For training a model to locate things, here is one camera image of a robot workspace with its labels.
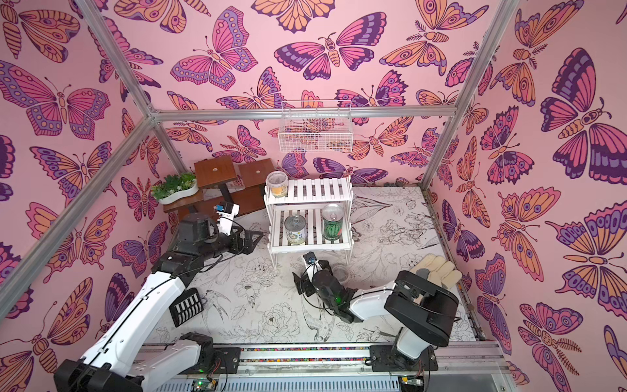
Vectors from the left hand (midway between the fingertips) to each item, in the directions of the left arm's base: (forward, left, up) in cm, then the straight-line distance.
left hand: (253, 228), depth 77 cm
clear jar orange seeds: (+11, -7, +10) cm, 16 cm away
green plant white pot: (+21, +34, -2) cm, 40 cm away
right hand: (-7, -14, -16) cm, 22 cm away
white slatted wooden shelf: (+13, -19, -10) cm, 25 cm away
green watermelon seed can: (+5, -25, +1) cm, 26 cm away
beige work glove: (-5, -66, -22) cm, 70 cm away
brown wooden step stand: (+30, +22, -11) cm, 39 cm away
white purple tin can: (+3, -13, -3) cm, 13 cm away
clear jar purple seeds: (-7, -28, -17) cm, 34 cm away
